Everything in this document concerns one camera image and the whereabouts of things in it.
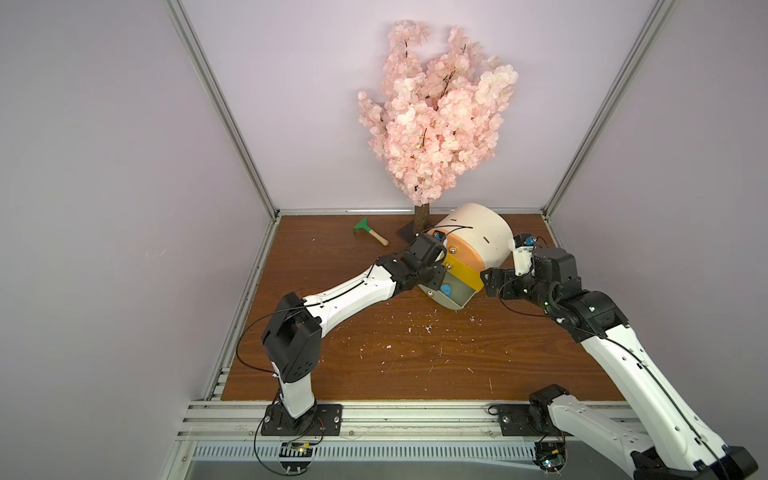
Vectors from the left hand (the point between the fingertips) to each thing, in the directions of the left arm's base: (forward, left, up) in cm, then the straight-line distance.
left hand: (443, 269), depth 82 cm
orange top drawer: (+5, -4, +4) cm, 7 cm away
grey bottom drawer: (-1, -7, -12) cm, 14 cm away
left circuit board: (-42, +38, -21) cm, 60 cm away
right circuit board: (-41, -24, -18) cm, 51 cm away
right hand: (-5, -12, +10) cm, 16 cm away
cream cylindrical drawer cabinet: (+13, -15, +4) cm, 20 cm away
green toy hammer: (+31, +26, -14) cm, 43 cm away
